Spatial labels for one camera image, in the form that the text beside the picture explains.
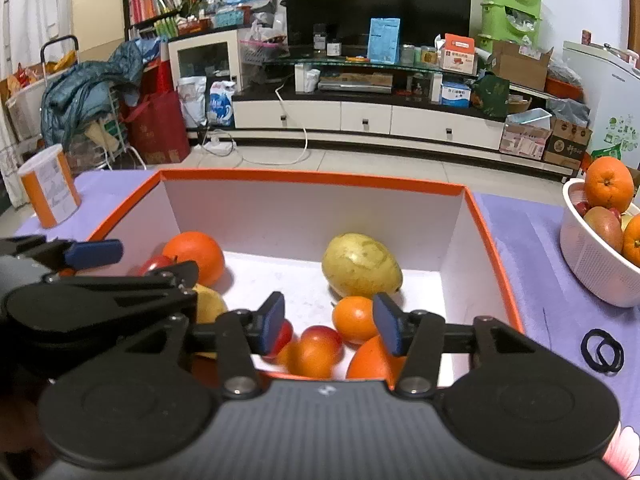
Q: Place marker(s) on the purple floral tablecloth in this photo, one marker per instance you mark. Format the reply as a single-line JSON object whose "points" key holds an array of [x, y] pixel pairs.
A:
{"points": [[530, 260]]}

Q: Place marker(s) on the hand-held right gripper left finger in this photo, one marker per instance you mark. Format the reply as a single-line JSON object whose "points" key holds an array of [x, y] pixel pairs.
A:
{"points": [[270, 322]]}

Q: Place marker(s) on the white sack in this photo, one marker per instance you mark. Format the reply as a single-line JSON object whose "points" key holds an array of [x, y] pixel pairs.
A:
{"points": [[192, 97]]}

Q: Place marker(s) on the white TV stand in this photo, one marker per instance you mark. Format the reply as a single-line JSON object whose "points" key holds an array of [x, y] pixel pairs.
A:
{"points": [[360, 115]]}

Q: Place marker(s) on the green plastic rack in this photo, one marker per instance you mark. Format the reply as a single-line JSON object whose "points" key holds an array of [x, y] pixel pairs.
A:
{"points": [[510, 7]]}

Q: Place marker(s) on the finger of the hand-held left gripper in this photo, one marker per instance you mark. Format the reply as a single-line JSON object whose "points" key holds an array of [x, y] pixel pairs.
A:
{"points": [[110, 295], [95, 254]]}

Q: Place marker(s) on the black television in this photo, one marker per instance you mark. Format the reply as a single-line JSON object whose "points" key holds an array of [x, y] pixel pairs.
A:
{"points": [[377, 0]]}

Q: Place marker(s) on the small tangerine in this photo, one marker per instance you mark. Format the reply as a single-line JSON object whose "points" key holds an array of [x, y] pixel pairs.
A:
{"points": [[305, 360], [354, 319]]}

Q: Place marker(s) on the red shopping bag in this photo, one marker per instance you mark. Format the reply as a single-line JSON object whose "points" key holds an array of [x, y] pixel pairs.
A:
{"points": [[157, 127]]}

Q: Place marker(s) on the white metal rack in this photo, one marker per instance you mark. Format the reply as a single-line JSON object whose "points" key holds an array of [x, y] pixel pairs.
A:
{"points": [[112, 135]]}

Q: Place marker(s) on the person's left hand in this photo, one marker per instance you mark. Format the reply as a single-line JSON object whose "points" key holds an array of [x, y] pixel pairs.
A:
{"points": [[20, 410]]}

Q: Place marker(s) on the brown cardboard box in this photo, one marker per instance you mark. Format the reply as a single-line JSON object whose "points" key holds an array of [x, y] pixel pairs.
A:
{"points": [[567, 142]]}

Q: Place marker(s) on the reddish apple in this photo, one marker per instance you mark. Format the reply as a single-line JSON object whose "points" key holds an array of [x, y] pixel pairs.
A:
{"points": [[604, 227]]}

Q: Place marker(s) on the pink printed cardboard box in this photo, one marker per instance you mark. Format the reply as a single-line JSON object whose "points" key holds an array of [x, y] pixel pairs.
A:
{"points": [[525, 142]]}

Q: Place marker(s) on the orange cardboard box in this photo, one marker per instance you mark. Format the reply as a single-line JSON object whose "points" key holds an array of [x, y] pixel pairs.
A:
{"points": [[310, 220]]}

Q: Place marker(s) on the wooden shelf unit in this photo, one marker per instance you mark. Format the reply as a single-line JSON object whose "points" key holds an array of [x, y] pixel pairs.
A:
{"points": [[634, 10]]}

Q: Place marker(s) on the navel orange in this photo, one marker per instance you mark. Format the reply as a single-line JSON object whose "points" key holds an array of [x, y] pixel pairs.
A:
{"points": [[608, 183], [632, 241]]}

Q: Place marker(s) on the white chest freezer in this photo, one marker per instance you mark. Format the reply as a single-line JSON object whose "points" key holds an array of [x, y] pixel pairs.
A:
{"points": [[607, 100]]}

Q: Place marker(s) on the orange and white carton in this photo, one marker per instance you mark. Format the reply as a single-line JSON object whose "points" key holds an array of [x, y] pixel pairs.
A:
{"points": [[457, 55]]}

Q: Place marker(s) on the white power strip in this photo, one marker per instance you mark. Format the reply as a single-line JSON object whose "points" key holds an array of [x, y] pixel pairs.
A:
{"points": [[217, 142]]}

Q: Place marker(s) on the blue and white tissue box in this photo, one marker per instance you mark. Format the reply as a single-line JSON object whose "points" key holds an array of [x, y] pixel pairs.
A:
{"points": [[455, 94]]}

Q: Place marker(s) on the dark bookshelf with books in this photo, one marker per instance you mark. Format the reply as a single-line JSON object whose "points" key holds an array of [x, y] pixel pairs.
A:
{"points": [[150, 0]]}

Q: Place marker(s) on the beige standing air conditioner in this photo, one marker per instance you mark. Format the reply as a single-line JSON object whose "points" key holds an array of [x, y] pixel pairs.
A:
{"points": [[97, 10]]}

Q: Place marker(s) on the white container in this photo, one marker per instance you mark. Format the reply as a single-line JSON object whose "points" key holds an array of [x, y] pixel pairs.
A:
{"points": [[306, 77]]}

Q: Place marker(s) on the silver media player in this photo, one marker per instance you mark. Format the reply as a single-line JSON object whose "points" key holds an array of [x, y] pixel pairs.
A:
{"points": [[355, 82]]}

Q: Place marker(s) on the large orange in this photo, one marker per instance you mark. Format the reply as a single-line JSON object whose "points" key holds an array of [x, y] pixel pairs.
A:
{"points": [[197, 255], [367, 365]]}

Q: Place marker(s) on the light blue paper box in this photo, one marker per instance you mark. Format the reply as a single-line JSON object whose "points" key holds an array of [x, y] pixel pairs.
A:
{"points": [[384, 40]]}

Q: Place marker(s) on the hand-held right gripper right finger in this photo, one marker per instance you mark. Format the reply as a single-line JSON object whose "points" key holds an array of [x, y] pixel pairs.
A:
{"points": [[390, 325]]}

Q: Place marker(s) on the white glass-door cabinet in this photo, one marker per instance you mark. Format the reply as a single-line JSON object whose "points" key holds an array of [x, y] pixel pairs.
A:
{"points": [[207, 62]]}

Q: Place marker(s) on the blue and white bag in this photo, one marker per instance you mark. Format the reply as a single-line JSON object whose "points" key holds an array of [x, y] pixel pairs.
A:
{"points": [[221, 105]]}

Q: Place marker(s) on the orange and white canister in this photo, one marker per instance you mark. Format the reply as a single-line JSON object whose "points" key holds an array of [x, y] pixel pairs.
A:
{"points": [[50, 195]]}

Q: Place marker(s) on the dark green bag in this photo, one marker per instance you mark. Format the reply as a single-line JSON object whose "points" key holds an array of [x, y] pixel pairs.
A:
{"points": [[491, 95]]}

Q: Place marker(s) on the clear plastic bin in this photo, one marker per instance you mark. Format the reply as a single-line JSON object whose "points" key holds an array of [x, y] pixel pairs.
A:
{"points": [[527, 117]]}

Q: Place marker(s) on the white plastic bowl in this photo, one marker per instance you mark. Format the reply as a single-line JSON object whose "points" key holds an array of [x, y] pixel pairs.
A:
{"points": [[595, 270]]}

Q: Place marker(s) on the blue padded jacket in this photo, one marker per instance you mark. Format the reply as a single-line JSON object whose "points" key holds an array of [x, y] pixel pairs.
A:
{"points": [[85, 95]]}

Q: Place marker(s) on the yellow-green pear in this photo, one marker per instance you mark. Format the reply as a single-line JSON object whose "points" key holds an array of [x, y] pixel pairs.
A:
{"points": [[361, 265], [212, 305]]}

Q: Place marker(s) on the open cardboard box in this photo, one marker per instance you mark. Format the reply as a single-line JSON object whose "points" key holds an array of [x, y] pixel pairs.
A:
{"points": [[520, 65]]}

